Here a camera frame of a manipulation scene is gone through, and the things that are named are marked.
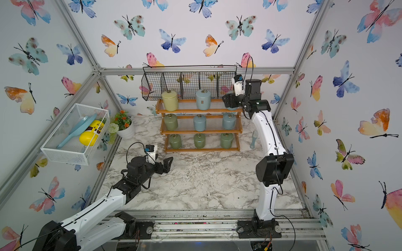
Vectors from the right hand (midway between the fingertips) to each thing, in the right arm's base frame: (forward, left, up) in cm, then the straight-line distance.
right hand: (230, 93), depth 81 cm
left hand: (-26, +32, -21) cm, 46 cm away
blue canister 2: (-5, -1, -16) cm, 17 cm away
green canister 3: (-10, +17, -29) cm, 35 cm away
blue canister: (-7, +16, -15) cm, 23 cm away
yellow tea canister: (-5, +30, -2) cm, 31 cm away
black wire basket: (+17, +25, -4) cm, 31 cm away
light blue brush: (+3, -21, -37) cm, 43 cm away
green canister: (-8, +32, -15) cm, 36 cm away
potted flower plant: (-3, +66, -24) cm, 71 cm away
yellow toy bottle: (-28, +63, -5) cm, 69 cm away
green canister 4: (-10, 0, -28) cm, 29 cm away
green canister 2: (-11, +31, -29) cm, 44 cm away
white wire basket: (-30, +69, -6) cm, 75 cm away
